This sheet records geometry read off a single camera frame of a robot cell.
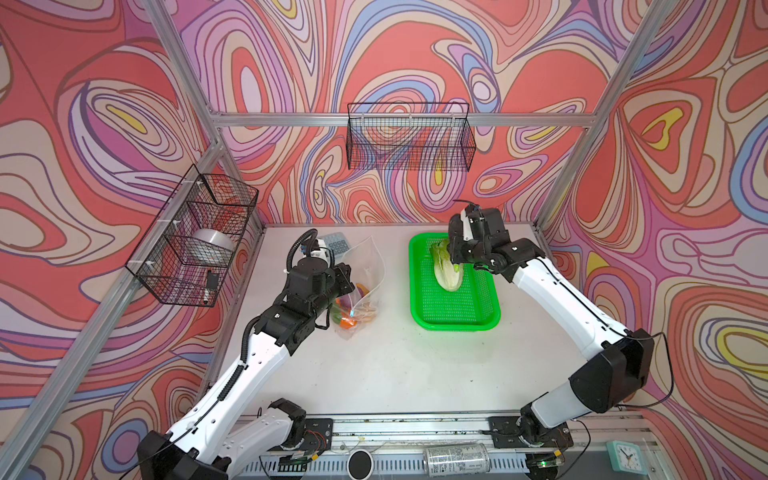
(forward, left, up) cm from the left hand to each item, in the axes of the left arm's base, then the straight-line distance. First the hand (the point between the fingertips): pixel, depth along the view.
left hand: (355, 265), depth 73 cm
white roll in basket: (+1, +34, +6) cm, 35 cm away
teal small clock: (-38, -64, -25) cm, 78 cm away
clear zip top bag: (+21, 0, -27) cm, 34 cm away
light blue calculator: (+31, +11, -25) cm, 41 cm away
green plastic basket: (+3, -36, -27) cm, 45 cm away
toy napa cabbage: (+11, -28, -21) cm, 37 cm away
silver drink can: (-38, -24, -23) cm, 50 cm away
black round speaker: (-39, -2, -22) cm, 45 cm away
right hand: (+8, -27, -5) cm, 28 cm away
